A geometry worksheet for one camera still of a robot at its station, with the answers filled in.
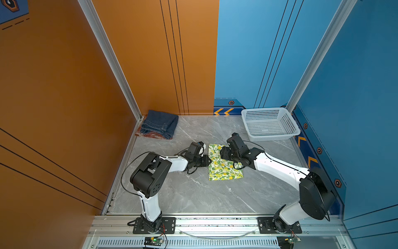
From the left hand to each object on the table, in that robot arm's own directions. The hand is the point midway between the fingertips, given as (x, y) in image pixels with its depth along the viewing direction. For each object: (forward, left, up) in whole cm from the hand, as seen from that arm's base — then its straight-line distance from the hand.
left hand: (211, 160), depth 95 cm
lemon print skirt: (-6, -6, +1) cm, 8 cm away
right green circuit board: (-40, -34, -2) cm, 53 cm away
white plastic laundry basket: (+32, -44, 0) cm, 54 cm away
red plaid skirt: (+19, +41, +1) cm, 46 cm away
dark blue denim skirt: (+24, +32, +7) cm, 41 cm away
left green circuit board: (-41, +27, -2) cm, 49 cm away
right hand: (-1, -5, +10) cm, 11 cm away
